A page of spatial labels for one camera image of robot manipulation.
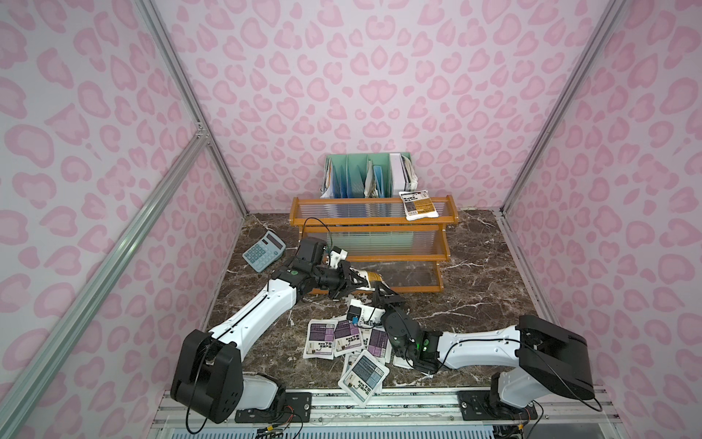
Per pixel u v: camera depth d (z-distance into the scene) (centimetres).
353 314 66
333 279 71
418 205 80
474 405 73
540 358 42
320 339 84
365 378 76
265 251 104
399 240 104
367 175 98
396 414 72
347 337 84
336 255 78
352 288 72
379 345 82
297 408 73
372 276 80
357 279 77
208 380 41
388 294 72
